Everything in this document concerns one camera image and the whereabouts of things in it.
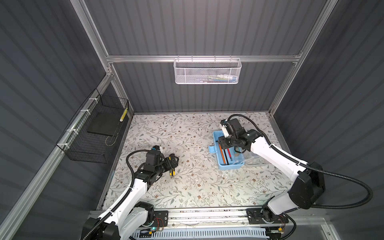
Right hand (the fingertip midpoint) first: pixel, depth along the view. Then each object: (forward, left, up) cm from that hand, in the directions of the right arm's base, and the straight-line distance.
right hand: (224, 141), depth 84 cm
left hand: (-9, +30, -6) cm, 32 cm away
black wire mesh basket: (-6, +67, +14) cm, 69 cm away
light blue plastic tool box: (-3, -4, -16) cm, 17 cm away
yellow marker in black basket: (+9, +56, +13) cm, 58 cm away
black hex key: (-2, -3, -17) cm, 17 cm away
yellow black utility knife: (-11, +31, -15) cm, 36 cm away
